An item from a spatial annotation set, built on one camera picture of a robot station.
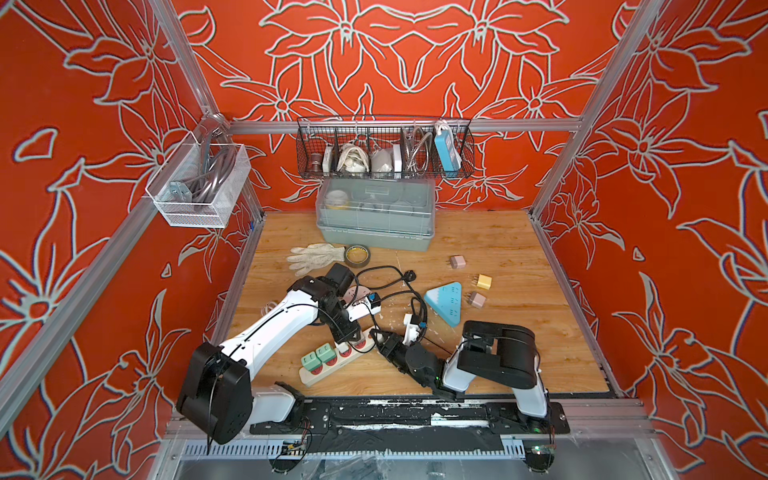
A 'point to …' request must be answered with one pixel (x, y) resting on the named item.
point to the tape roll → (357, 255)
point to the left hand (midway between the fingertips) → (354, 328)
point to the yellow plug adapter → (484, 282)
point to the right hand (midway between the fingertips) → (363, 339)
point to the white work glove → (314, 257)
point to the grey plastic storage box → (377, 213)
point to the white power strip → (369, 345)
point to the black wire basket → (385, 147)
